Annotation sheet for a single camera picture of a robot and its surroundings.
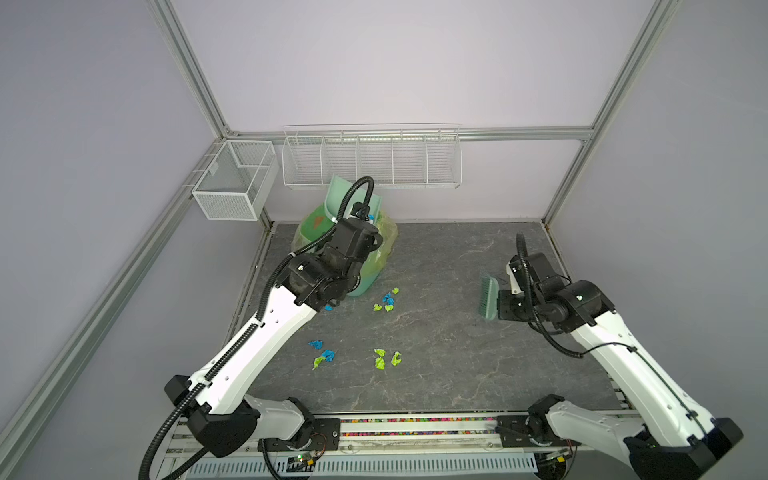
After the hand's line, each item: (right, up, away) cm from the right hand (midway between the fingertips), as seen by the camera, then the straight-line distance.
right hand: (503, 306), depth 73 cm
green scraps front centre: (-31, -18, +11) cm, 38 cm away
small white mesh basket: (-82, +38, +29) cm, 95 cm away
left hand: (-40, +16, -6) cm, 43 cm away
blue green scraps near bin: (-29, -2, +25) cm, 38 cm away
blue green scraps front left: (-47, -17, +13) cm, 51 cm away
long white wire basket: (-27, +46, +28) cm, 60 cm away
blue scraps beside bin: (-49, -5, +23) cm, 54 cm away
